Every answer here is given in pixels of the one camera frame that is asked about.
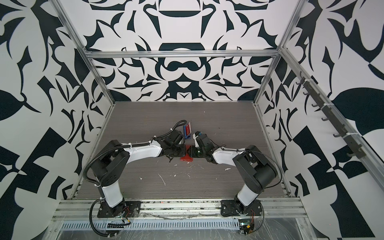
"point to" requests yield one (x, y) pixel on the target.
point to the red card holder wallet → (187, 157)
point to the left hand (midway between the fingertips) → (188, 149)
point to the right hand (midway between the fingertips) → (189, 150)
